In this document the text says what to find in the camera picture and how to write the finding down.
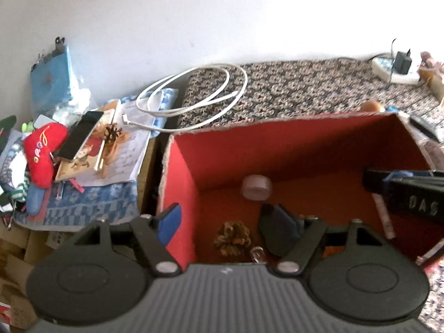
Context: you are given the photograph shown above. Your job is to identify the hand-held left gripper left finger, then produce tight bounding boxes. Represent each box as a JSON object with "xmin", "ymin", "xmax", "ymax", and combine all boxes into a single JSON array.
[{"xmin": 74, "ymin": 203, "xmax": 183, "ymax": 276}]

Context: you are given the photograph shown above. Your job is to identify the blue white whiteboard marker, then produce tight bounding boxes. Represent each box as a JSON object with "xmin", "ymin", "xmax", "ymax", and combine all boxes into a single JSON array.
[{"xmin": 373, "ymin": 192, "xmax": 397, "ymax": 240}]

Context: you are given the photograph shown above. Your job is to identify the small dark pine cone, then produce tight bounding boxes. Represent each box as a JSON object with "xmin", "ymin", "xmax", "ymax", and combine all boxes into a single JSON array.
[{"xmin": 103, "ymin": 123, "xmax": 122, "ymax": 144}]

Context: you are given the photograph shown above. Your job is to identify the white coiled cable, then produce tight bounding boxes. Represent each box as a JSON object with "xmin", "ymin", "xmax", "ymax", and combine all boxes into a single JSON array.
[{"xmin": 121, "ymin": 63, "xmax": 248, "ymax": 133}]

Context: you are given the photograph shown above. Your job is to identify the clear correction tape dispenser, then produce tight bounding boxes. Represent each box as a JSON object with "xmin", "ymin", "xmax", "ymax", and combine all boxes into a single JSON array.
[{"xmin": 249, "ymin": 246, "xmax": 268, "ymax": 263}]

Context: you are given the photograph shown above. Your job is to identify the illustrated picture book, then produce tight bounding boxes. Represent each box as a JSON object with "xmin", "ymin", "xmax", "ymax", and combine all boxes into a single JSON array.
[{"xmin": 55, "ymin": 109, "xmax": 117, "ymax": 183}]

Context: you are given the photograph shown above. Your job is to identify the small clear tape roll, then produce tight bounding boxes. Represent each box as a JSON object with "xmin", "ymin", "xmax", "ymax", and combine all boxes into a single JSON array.
[{"xmin": 241, "ymin": 175, "xmax": 273, "ymax": 201}]

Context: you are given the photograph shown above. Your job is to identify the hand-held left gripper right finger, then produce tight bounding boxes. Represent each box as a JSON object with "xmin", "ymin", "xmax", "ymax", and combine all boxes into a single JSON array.
[{"xmin": 258, "ymin": 203, "xmax": 382, "ymax": 274}]

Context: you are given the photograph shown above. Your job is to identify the black smartphone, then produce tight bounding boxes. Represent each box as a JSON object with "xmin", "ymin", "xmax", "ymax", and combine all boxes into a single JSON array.
[{"xmin": 57, "ymin": 111, "xmax": 105, "ymax": 160}]

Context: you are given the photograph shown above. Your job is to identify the blue checkered cloth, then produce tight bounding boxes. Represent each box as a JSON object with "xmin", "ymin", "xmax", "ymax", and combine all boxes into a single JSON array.
[{"xmin": 14, "ymin": 88, "xmax": 179, "ymax": 229}]

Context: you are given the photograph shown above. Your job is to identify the red cardboard box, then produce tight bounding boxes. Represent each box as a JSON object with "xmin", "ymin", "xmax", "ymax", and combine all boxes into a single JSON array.
[{"xmin": 156, "ymin": 111, "xmax": 444, "ymax": 268}]

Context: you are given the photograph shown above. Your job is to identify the black charger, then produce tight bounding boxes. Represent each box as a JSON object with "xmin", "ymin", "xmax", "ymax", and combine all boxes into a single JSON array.
[{"xmin": 395, "ymin": 50, "xmax": 413, "ymax": 74}]

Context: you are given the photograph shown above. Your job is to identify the brown cardboard carton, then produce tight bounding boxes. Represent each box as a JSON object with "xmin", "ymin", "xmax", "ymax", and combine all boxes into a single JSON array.
[{"xmin": 0, "ymin": 215, "xmax": 80, "ymax": 333}]

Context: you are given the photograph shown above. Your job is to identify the black charger cable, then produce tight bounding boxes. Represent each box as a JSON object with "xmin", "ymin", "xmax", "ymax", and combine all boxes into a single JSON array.
[{"xmin": 389, "ymin": 38, "xmax": 399, "ymax": 84}]

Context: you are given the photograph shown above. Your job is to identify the pink plush toy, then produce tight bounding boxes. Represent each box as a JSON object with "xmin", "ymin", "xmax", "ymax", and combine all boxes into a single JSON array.
[{"xmin": 418, "ymin": 51, "xmax": 444, "ymax": 73}]

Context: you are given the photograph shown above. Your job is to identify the clear plastic bag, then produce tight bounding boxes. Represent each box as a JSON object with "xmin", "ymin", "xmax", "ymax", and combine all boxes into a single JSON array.
[{"xmin": 52, "ymin": 85, "xmax": 92, "ymax": 125}]

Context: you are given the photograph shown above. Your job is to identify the white power strip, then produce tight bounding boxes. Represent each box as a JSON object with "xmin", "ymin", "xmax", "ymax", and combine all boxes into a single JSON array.
[{"xmin": 372, "ymin": 57, "xmax": 422, "ymax": 84}]

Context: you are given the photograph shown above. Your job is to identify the large printed tape roll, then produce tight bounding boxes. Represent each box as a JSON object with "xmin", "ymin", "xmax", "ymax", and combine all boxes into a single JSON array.
[{"xmin": 421, "ymin": 139, "xmax": 444, "ymax": 170}]

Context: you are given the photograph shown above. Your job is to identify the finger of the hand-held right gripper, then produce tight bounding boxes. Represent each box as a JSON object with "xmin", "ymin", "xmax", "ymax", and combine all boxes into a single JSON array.
[{"xmin": 362, "ymin": 169, "xmax": 433, "ymax": 194}]

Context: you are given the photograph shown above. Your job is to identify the red plush heart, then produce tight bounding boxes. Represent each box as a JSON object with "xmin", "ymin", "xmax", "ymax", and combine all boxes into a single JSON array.
[{"xmin": 22, "ymin": 123, "xmax": 68, "ymax": 190}]

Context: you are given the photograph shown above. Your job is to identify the white paper sheets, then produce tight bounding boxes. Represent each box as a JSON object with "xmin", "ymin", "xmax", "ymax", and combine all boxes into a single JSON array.
[{"xmin": 74, "ymin": 99, "xmax": 155, "ymax": 188}]

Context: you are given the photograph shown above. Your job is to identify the blue bag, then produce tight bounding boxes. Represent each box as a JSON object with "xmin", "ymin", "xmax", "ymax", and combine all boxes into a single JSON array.
[{"xmin": 29, "ymin": 36, "xmax": 75, "ymax": 113}]

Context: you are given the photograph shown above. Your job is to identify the pile of clothes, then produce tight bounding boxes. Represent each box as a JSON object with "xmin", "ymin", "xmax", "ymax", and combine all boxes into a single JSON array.
[{"xmin": 0, "ymin": 116, "xmax": 32, "ymax": 216}]

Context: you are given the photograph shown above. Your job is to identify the brown pine cone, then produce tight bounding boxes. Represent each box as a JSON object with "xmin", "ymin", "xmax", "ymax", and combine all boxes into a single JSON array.
[{"xmin": 213, "ymin": 220, "xmax": 251, "ymax": 255}]

